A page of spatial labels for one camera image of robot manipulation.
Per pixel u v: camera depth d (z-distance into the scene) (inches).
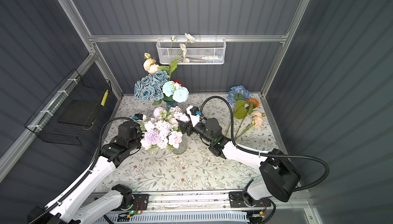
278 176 17.0
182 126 25.9
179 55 32.0
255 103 42.4
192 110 24.8
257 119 38.9
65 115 28.4
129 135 23.0
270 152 18.4
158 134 23.5
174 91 27.5
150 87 29.0
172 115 28.9
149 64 32.8
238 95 43.8
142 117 27.8
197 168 33.3
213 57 35.1
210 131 23.5
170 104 36.2
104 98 32.6
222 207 28.9
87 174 18.2
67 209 15.6
